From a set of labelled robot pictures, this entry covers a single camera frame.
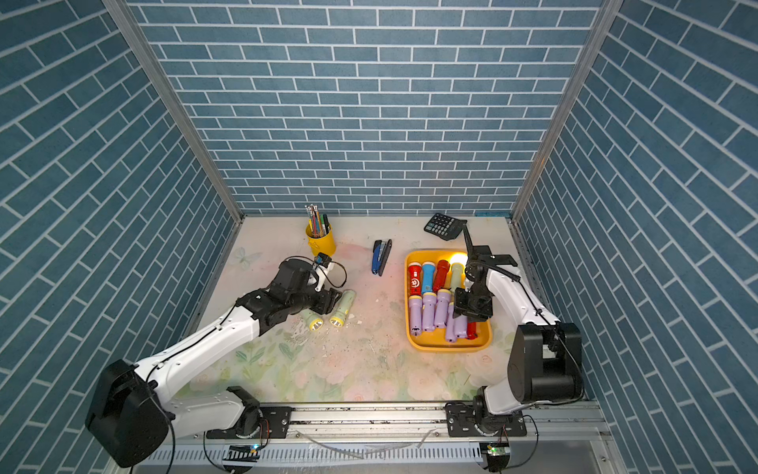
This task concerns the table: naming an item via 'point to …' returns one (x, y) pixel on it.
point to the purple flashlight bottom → (416, 314)
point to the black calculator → (444, 226)
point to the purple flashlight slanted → (428, 311)
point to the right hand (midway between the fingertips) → (464, 316)
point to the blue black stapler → (380, 256)
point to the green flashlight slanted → (345, 304)
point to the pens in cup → (320, 223)
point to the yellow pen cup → (326, 244)
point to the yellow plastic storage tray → (435, 340)
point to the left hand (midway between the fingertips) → (340, 291)
